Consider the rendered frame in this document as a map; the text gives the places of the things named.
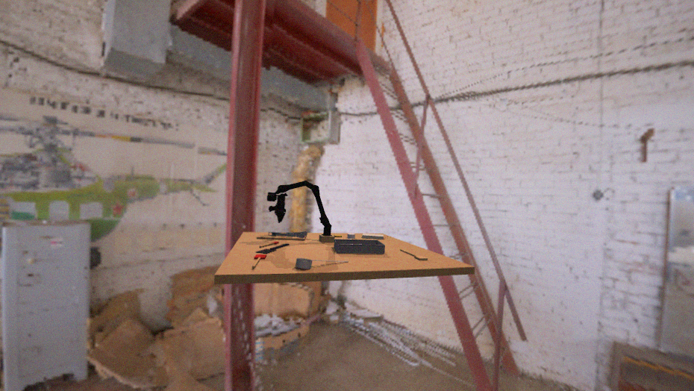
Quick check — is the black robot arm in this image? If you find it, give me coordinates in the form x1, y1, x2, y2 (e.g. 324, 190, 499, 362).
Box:
267, 181, 332, 236

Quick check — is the grey metal roasting tin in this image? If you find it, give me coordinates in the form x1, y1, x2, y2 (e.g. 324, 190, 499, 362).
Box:
334, 239, 385, 254

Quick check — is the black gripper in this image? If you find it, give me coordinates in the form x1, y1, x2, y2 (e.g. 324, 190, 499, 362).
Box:
274, 201, 286, 223

